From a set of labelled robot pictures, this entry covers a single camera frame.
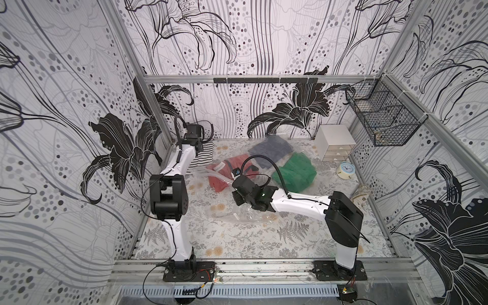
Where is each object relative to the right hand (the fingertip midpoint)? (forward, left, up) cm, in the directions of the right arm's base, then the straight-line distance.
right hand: (238, 188), depth 86 cm
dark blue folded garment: (+32, -19, -7) cm, 38 cm away
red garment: (+6, +9, +4) cm, 11 cm away
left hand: (+21, +26, +7) cm, 34 cm away
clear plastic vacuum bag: (-4, +9, -9) cm, 13 cm away
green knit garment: (+14, -31, -8) cm, 35 cm away
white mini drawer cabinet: (+30, -53, -2) cm, 61 cm away
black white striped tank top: (+26, +23, -9) cm, 36 cm away
